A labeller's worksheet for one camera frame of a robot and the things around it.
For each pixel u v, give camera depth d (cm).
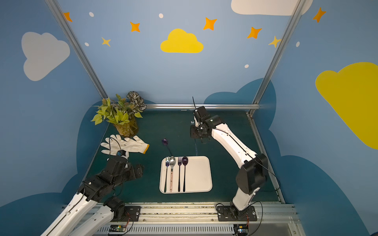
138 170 69
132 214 75
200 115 64
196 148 80
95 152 103
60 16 71
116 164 55
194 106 115
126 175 65
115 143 102
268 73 96
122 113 95
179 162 93
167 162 93
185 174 88
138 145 101
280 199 82
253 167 45
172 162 91
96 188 49
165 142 102
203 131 60
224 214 73
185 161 91
